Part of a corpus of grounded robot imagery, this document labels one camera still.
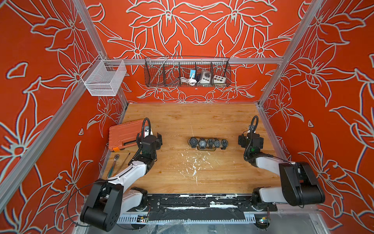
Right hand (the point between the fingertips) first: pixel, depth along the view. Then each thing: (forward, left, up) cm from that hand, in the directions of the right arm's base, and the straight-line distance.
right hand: (247, 135), depth 91 cm
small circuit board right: (-45, +1, -10) cm, 46 cm away
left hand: (-3, +62, +5) cm, 62 cm away
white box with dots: (+30, +19, +22) cm, 41 cm away
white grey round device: (+26, +27, +25) cm, 45 cm away
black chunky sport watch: (-7, +35, +2) cm, 36 cm away
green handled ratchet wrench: (-14, +83, -6) cm, 84 cm away
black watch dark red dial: (-6, +24, +1) cm, 25 cm away
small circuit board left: (-44, +61, -10) cm, 76 cm away
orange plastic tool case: (0, +81, -2) cm, 81 cm away
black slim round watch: (-7, +21, +1) cm, 22 cm away
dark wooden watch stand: (-9, +29, +1) cm, 31 cm away
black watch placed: (-7, +16, 0) cm, 17 cm away
